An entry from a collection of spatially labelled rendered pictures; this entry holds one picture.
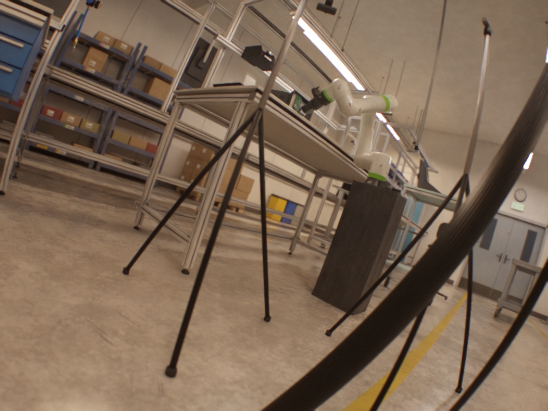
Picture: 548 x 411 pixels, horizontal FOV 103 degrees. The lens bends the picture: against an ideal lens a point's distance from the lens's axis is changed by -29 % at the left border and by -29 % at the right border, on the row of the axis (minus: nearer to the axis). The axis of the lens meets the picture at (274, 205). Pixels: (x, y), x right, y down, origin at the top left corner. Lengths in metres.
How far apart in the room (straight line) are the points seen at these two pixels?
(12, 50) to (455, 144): 8.62
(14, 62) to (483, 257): 8.29
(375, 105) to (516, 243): 6.64
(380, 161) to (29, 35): 2.03
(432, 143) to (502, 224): 2.90
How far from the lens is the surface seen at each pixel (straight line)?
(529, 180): 8.38
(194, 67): 3.64
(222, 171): 1.51
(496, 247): 8.06
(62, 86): 3.33
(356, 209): 1.94
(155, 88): 5.35
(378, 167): 2.02
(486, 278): 8.03
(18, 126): 2.01
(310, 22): 2.52
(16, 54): 1.41
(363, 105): 1.84
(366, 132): 2.15
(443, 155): 8.60
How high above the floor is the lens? 0.51
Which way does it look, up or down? 1 degrees down
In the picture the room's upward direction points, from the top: 20 degrees clockwise
